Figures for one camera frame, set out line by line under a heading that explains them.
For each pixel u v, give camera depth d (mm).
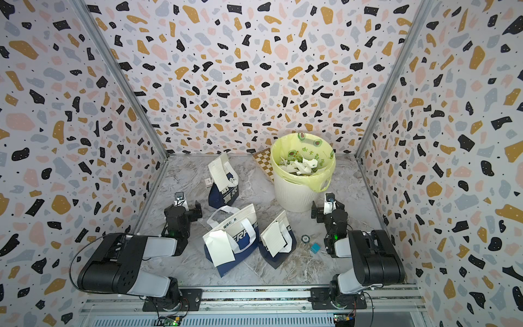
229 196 939
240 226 698
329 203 795
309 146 923
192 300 734
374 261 456
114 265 444
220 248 639
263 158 1175
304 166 884
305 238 898
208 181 1069
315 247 858
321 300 730
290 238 759
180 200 775
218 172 856
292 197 877
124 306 730
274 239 693
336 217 712
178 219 696
